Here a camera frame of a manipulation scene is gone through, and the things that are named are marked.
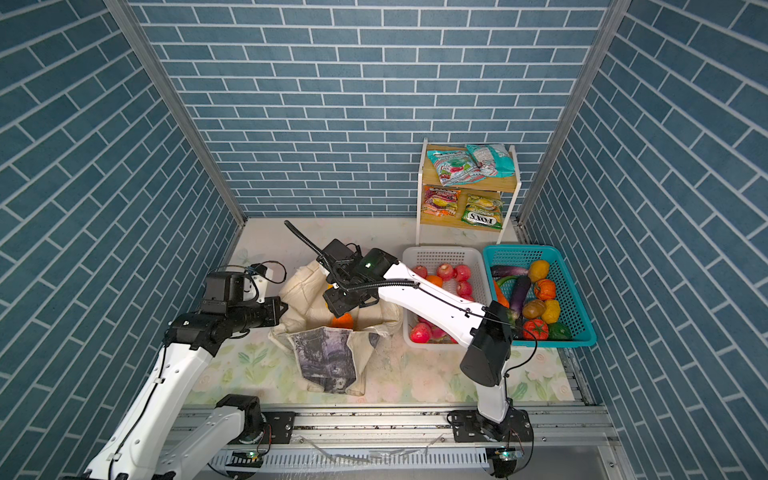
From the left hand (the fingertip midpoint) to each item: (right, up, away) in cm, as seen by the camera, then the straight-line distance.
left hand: (288, 305), depth 76 cm
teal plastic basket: (+80, -4, +11) cm, 81 cm away
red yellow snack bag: (+43, +30, +25) cm, 58 cm away
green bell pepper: (+76, -10, +10) cm, 77 cm away
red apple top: (+44, +7, +22) cm, 50 cm away
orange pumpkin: (+76, +1, +19) cm, 78 cm away
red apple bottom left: (+34, -9, +4) cm, 36 cm away
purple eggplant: (+68, +1, +20) cm, 71 cm away
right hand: (+12, +1, -1) cm, 12 cm away
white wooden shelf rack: (+48, +32, +8) cm, 58 cm away
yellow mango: (+75, +7, +23) cm, 79 cm away
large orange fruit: (+13, -7, +9) cm, 17 cm away
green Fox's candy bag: (+57, +27, +23) cm, 67 cm away
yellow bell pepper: (+76, -5, +15) cm, 77 cm away
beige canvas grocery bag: (+13, -12, -6) cm, 18 cm away
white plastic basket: (+40, +11, +24) cm, 48 cm away
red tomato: (+68, -8, +8) cm, 69 cm away
